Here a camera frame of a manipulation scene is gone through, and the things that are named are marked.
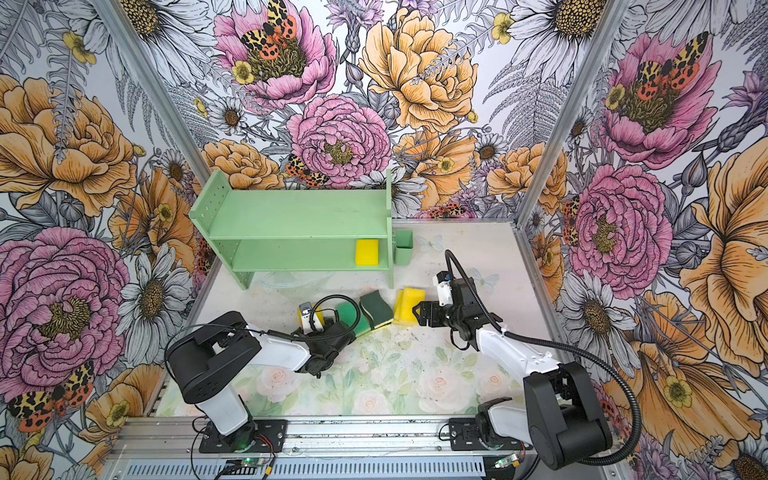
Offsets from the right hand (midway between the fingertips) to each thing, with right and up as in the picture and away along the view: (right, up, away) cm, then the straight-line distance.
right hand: (425, 318), depth 88 cm
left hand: (-33, -5, +6) cm, 34 cm away
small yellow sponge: (-29, +3, -6) cm, 30 cm away
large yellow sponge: (-5, +4, +4) cm, 8 cm away
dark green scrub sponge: (-14, +1, +4) cm, 15 cm away
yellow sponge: (-17, +19, +6) cm, 26 cm away
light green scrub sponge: (-22, +3, -6) cm, 23 cm away
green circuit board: (-42, -30, -17) cm, 55 cm away
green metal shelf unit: (-36, +25, -6) cm, 44 cm away
